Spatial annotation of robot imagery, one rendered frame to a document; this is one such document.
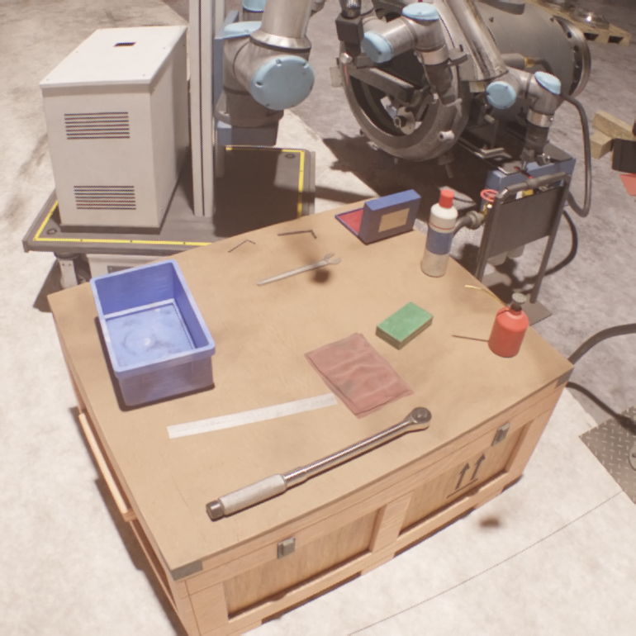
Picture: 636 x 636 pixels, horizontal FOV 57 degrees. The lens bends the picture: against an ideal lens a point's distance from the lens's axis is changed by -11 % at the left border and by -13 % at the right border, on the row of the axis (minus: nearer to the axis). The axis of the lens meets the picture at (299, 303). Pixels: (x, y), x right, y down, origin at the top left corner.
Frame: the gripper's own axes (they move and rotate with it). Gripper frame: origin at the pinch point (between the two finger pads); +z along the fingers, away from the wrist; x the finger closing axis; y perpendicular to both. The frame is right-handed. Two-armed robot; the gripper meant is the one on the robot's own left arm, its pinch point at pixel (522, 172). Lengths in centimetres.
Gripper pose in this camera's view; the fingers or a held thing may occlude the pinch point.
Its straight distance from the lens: 225.6
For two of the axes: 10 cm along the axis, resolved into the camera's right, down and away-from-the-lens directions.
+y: 5.1, 5.7, -6.5
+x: 8.6, -3.0, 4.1
